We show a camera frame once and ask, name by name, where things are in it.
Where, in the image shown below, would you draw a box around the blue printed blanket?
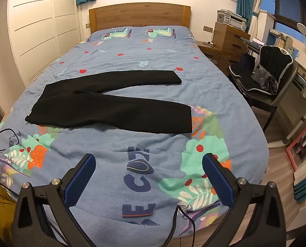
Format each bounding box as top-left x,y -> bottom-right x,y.
0,26 -> 269,247

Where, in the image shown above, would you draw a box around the dark cloth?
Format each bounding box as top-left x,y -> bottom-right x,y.
252,69 -> 278,94

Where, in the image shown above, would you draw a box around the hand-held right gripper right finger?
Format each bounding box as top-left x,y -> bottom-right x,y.
202,153 -> 288,247

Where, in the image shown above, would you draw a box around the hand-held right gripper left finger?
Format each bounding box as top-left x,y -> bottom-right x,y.
11,153 -> 97,247

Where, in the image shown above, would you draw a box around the white round desk lamp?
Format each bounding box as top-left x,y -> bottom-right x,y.
297,23 -> 306,49

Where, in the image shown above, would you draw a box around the wooden nightstand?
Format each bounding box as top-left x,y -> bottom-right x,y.
195,40 -> 239,72

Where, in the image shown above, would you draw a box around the black pants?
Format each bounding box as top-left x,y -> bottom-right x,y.
25,70 -> 192,135

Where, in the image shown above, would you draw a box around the white wardrobe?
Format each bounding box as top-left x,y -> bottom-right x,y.
7,0 -> 81,83

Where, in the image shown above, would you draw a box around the black office chair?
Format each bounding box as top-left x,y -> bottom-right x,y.
229,45 -> 299,132

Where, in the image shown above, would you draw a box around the white printer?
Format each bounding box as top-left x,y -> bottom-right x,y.
217,9 -> 248,30

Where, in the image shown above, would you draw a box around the wooden dresser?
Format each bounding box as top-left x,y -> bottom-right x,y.
213,22 -> 251,54

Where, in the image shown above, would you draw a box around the white desk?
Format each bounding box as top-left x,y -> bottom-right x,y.
269,31 -> 306,144

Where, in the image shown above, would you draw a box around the dark blue bag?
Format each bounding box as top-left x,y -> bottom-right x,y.
240,51 -> 256,67

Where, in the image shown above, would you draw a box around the wooden headboard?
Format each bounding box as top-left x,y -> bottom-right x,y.
89,2 -> 191,34

